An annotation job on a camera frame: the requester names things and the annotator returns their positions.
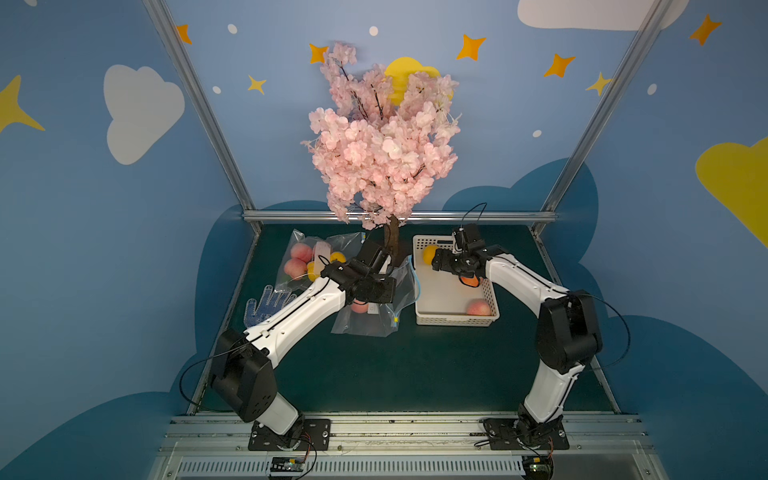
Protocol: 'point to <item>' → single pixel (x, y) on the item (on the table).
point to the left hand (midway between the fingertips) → (392, 288)
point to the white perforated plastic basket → (441, 299)
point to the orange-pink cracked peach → (473, 282)
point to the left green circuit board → (287, 464)
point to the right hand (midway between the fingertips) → (447, 260)
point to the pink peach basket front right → (479, 307)
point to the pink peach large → (302, 251)
